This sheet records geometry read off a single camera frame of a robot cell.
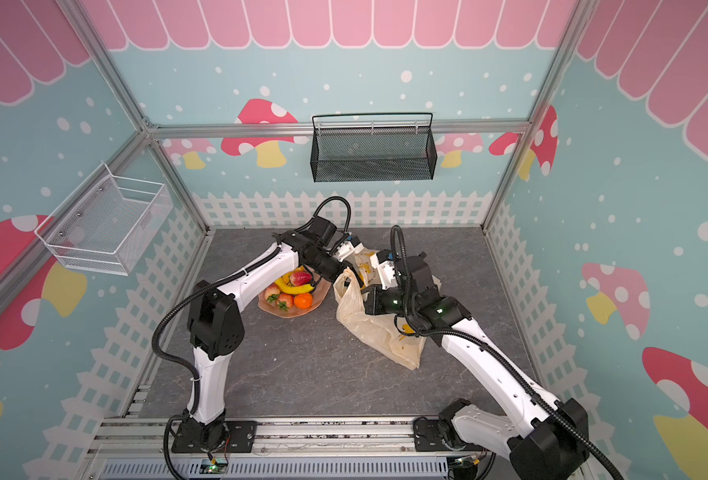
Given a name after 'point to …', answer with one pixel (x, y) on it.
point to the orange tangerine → (303, 300)
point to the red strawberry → (285, 301)
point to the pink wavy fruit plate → (319, 295)
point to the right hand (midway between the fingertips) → (353, 296)
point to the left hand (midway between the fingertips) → (357, 287)
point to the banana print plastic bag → (376, 334)
